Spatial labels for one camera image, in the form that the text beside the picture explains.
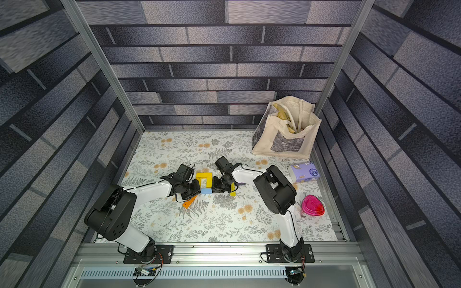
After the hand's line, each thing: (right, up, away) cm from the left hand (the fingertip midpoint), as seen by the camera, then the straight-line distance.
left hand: (203, 190), depth 91 cm
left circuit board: (-21, -28, -20) cm, 41 cm away
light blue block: (+2, 0, 0) cm, 2 cm away
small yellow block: (+2, +3, +3) cm, 5 cm away
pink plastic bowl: (+50, -3, -14) cm, 52 cm away
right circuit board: (+41, -30, -19) cm, 55 cm away
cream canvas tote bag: (+42, +32, -5) cm, 53 cm away
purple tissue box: (+53, +9, +1) cm, 54 cm away
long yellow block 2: (+15, +1, -2) cm, 16 cm away
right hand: (+3, -1, +2) cm, 4 cm away
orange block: (-7, -6, -4) cm, 10 cm away
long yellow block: (-3, +6, +7) cm, 10 cm away
